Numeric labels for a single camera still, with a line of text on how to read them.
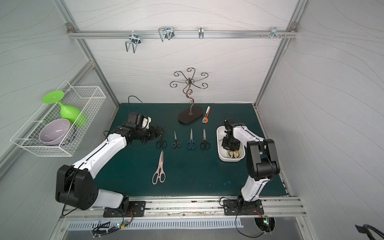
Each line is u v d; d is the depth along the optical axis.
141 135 0.70
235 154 0.91
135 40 0.78
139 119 0.68
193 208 0.75
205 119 1.11
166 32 0.76
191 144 0.97
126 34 0.80
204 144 0.97
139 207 0.74
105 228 0.69
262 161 0.49
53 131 0.61
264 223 0.72
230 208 0.73
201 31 0.72
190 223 0.70
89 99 0.80
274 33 0.77
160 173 0.85
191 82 0.91
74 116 0.63
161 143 0.98
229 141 0.80
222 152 0.89
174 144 0.96
